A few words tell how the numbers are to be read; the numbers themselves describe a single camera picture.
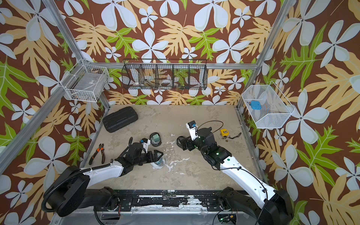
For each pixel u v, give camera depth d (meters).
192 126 0.65
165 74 0.97
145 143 0.81
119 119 1.04
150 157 0.77
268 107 0.83
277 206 0.38
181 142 0.66
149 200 0.76
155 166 0.82
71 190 0.42
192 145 0.67
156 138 0.98
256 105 0.86
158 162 0.84
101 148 0.95
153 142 0.95
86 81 0.86
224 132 1.01
